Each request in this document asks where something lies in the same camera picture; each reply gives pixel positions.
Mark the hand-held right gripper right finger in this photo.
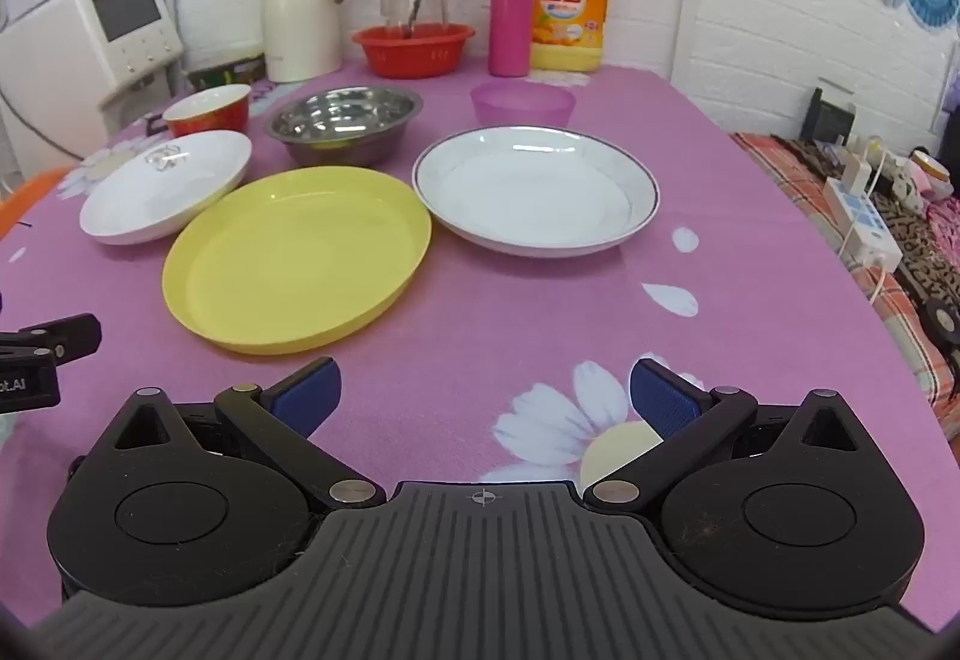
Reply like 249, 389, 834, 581
583, 357, 877, 512

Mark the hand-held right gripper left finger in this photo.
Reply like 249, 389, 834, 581
94, 357, 388, 510

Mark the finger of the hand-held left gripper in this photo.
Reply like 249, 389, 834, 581
0, 313, 103, 362

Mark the yellow plastic plate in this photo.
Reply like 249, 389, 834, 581
162, 166, 434, 356

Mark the white plate with grey print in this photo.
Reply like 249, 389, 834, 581
79, 130, 254, 247

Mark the white plate with dark rim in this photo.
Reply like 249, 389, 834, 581
411, 124, 662, 258

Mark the red bowl with white inside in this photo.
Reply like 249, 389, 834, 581
162, 83, 253, 140

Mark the stainless steel bowl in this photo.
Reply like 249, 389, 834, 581
264, 85, 425, 168

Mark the purple translucent plastic bowl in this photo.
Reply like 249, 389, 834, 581
469, 79, 578, 129

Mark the orange plastic stool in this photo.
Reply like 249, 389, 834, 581
0, 168, 73, 242

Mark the pink floral tablecloth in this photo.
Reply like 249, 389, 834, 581
0, 66, 960, 632

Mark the plaid blanket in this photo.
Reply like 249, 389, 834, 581
730, 130, 960, 440

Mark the white water dispenser with screen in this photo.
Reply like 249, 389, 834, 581
0, 0, 185, 178

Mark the white power strip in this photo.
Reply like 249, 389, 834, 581
823, 175, 904, 273

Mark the white charger plug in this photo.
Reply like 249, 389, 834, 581
843, 153, 875, 197

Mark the leopard print cloth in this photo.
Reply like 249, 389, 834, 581
779, 138, 960, 362

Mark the green instant noodle cup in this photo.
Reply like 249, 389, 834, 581
187, 53, 268, 95

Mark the dark box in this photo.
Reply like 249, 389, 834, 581
805, 78, 857, 144

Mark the red plastic basket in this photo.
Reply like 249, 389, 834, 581
352, 22, 477, 80

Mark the cream thermos jug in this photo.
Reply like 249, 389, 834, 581
260, 0, 354, 84

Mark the pink water bottle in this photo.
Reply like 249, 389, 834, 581
473, 0, 536, 79

